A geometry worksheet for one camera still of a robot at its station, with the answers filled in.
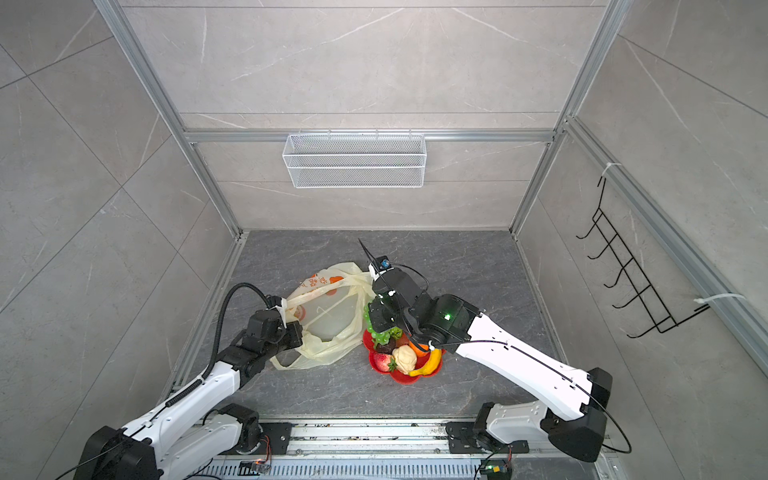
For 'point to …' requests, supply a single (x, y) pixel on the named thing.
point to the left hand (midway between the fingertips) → (302, 320)
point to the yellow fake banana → (431, 366)
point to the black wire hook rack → (660, 315)
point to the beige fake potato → (405, 358)
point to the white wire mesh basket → (355, 160)
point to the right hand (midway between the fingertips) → (374, 301)
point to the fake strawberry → (384, 362)
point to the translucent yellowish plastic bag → (330, 304)
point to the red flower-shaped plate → (403, 378)
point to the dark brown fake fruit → (387, 348)
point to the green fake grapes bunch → (381, 338)
